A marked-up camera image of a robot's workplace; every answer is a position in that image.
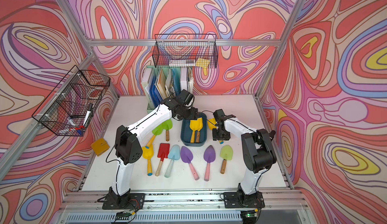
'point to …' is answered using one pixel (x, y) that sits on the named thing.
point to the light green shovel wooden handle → (226, 153)
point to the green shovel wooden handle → (167, 135)
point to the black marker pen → (90, 108)
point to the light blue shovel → (175, 154)
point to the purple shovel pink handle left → (186, 156)
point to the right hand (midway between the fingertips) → (220, 141)
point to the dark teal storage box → (186, 132)
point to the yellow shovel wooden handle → (197, 137)
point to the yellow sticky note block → (100, 146)
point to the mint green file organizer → (162, 82)
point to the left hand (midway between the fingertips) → (196, 116)
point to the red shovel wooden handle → (163, 153)
